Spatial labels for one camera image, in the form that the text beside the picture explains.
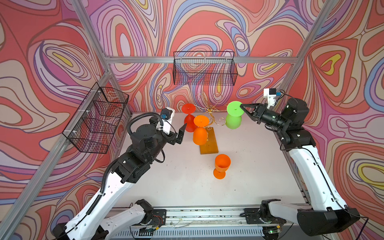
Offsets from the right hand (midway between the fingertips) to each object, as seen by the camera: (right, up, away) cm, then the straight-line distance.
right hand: (240, 110), depth 63 cm
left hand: (-27, -4, -3) cm, 28 cm away
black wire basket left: (-73, -6, +16) cm, 75 cm away
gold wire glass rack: (-8, -21, +35) cm, 42 cm away
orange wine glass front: (-17, -12, +14) cm, 25 cm away
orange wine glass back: (-4, -27, +17) cm, 32 cm away
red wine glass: (-22, +2, +14) cm, 26 cm away
